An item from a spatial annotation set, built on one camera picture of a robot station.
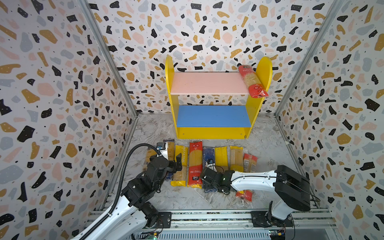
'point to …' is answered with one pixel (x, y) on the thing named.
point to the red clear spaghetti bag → (249, 163)
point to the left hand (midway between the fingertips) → (173, 152)
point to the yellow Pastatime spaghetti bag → (179, 177)
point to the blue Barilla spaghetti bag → (208, 153)
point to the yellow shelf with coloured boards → (216, 105)
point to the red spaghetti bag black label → (195, 164)
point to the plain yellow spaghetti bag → (221, 157)
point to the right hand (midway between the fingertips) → (203, 179)
